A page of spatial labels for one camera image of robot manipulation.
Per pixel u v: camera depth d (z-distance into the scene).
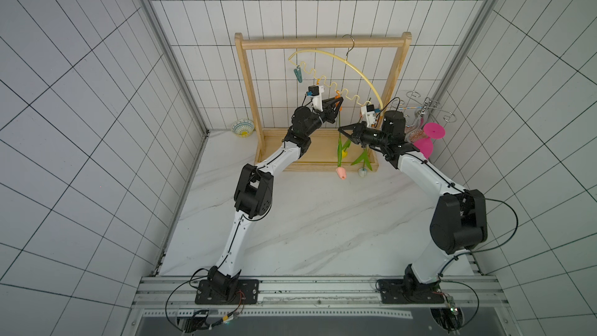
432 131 0.82
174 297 0.68
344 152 0.98
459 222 0.46
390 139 0.68
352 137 0.75
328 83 0.82
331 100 0.81
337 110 0.83
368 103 0.81
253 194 0.60
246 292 0.73
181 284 0.67
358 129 0.74
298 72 0.87
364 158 0.95
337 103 0.83
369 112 0.78
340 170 0.76
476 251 0.85
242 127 1.18
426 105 0.87
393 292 0.73
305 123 0.73
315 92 0.77
